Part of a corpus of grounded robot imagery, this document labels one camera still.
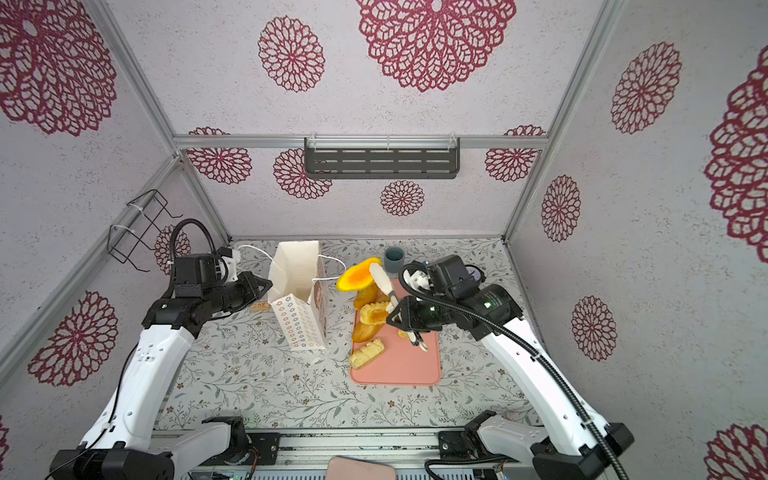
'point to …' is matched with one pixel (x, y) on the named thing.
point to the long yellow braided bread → (374, 313)
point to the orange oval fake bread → (357, 276)
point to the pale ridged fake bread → (370, 351)
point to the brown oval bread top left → (369, 295)
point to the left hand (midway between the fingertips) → (272, 288)
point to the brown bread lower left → (365, 332)
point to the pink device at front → (342, 468)
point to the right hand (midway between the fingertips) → (388, 311)
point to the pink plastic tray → (402, 363)
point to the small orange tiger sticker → (260, 307)
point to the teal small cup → (394, 257)
